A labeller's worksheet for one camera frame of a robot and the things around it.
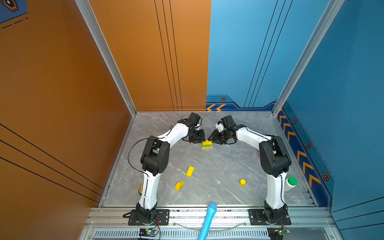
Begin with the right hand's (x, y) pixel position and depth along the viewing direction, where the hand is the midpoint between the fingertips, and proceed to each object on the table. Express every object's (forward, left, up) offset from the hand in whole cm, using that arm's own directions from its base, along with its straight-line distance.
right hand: (208, 139), depth 96 cm
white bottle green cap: (-29, -40, +1) cm, 49 cm away
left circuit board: (-48, +31, -8) cm, 58 cm away
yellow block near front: (-27, +18, -5) cm, 33 cm away
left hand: (0, +2, 0) cm, 2 cm away
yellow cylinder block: (-26, -18, -5) cm, 32 cm away
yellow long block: (-19, +12, -6) cm, 23 cm away
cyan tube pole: (-44, +2, -5) cm, 45 cm away
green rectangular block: (-2, +1, -3) cm, 4 cm away
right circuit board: (-49, -30, -8) cm, 58 cm away
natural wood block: (-3, -1, -5) cm, 6 cm away
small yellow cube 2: (-3, 0, +1) cm, 3 cm away
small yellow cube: (-3, +3, 0) cm, 4 cm away
